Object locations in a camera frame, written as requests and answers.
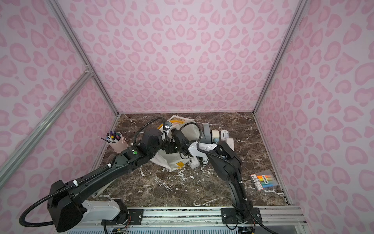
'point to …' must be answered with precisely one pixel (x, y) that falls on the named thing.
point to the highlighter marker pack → (263, 180)
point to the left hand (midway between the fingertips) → (166, 131)
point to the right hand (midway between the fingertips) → (170, 146)
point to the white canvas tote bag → (174, 160)
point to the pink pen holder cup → (115, 140)
